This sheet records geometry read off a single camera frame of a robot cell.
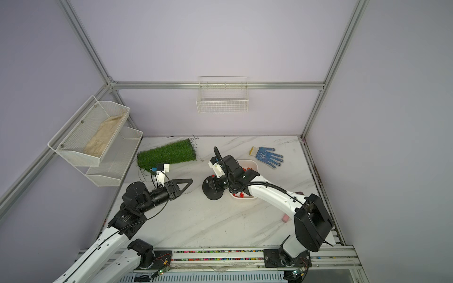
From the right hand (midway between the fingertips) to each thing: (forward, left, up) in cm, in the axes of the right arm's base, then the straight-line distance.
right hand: (212, 186), depth 81 cm
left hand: (-5, +7, +12) cm, 15 cm away
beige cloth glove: (+12, +49, +17) cm, 54 cm away
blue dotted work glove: (+30, -30, -15) cm, 44 cm away
